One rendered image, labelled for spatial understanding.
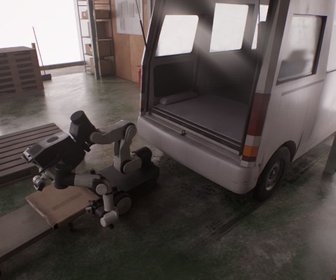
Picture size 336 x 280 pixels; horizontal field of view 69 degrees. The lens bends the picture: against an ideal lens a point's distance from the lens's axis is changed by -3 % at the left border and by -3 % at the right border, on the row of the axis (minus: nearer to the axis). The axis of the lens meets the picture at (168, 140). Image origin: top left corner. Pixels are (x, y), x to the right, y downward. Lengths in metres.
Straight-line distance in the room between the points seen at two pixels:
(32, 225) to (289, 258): 1.85
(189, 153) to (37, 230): 1.30
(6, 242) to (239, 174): 1.68
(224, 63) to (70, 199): 2.52
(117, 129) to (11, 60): 4.62
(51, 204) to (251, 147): 1.56
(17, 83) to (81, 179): 4.98
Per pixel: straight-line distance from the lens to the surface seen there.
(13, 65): 6.52
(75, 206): 2.08
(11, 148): 3.55
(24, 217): 2.22
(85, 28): 9.27
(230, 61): 3.66
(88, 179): 1.79
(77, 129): 1.97
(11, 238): 2.08
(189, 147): 2.19
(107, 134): 2.09
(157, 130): 2.51
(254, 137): 1.86
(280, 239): 2.24
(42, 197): 2.27
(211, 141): 2.22
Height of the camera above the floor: 1.54
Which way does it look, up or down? 26 degrees down
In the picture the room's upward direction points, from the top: straight up
